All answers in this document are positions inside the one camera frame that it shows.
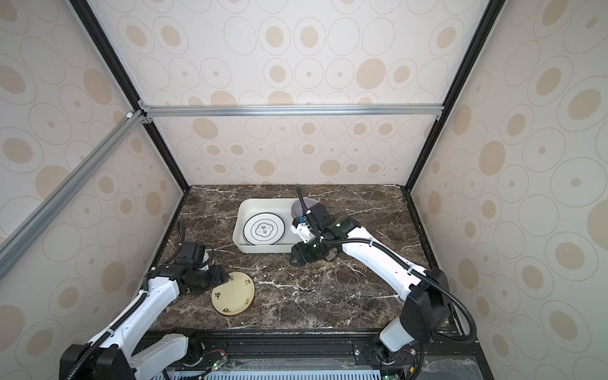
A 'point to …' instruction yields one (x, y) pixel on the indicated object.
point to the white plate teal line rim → (264, 229)
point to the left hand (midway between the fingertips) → (227, 275)
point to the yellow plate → (233, 296)
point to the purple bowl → (297, 208)
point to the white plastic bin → (246, 207)
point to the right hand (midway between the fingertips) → (297, 259)
